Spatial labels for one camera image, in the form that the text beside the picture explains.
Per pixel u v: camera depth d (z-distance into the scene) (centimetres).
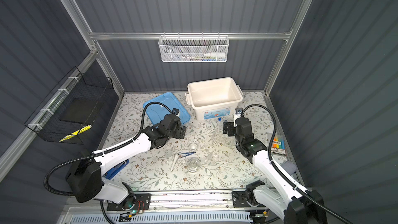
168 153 92
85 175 41
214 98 119
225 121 85
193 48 124
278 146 91
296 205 39
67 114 71
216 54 86
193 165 79
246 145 59
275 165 48
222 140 94
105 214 69
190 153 89
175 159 86
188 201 75
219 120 87
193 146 90
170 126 63
